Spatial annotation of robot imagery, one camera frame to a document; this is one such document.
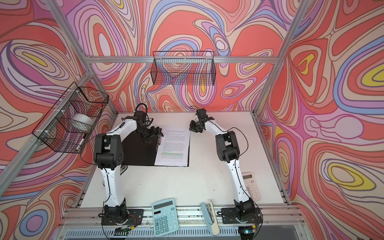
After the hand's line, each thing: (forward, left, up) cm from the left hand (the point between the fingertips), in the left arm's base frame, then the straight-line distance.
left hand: (159, 136), depth 100 cm
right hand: (+9, -21, -5) cm, 24 cm away
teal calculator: (-47, -9, -3) cm, 48 cm away
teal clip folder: (-11, +14, -1) cm, 18 cm away
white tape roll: (-11, +30, +28) cm, 43 cm away
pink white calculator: (-32, -56, -3) cm, 64 cm away
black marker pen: (-21, +32, +20) cm, 44 cm away
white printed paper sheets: (-6, -10, -4) cm, 13 cm away
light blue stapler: (-45, -31, -2) cm, 55 cm away
